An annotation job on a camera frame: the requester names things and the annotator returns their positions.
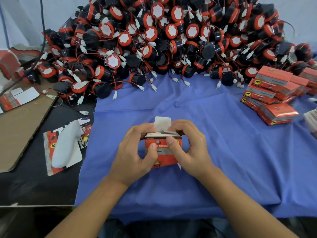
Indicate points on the stack of box blanks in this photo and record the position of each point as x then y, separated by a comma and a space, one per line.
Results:
312, 124

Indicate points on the person's left hand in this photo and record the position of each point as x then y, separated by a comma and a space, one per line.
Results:
131, 158

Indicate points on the pile of black red buzzers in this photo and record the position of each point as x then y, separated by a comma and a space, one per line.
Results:
173, 37

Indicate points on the person's right hand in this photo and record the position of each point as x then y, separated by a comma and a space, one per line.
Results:
195, 151

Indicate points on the person's right forearm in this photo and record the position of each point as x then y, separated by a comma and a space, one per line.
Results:
247, 210

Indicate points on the person's left forearm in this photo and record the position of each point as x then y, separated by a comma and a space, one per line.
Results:
84, 213

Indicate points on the blue table cloth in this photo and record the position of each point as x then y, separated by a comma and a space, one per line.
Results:
257, 161

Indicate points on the brown cardboard piece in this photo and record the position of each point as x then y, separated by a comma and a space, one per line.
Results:
20, 131

